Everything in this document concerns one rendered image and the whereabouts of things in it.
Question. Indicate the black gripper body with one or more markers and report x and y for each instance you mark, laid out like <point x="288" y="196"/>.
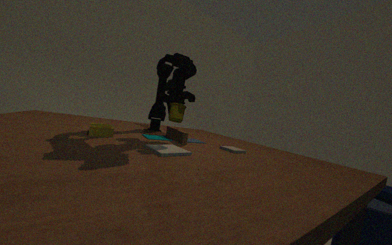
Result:
<point x="180" y="95"/>

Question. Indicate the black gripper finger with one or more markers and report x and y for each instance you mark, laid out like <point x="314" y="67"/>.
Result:
<point x="177" y="101"/>
<point x="168" y="104"/>

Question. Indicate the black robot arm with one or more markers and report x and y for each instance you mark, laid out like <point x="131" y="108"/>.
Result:
<point x="186" y="69"/>

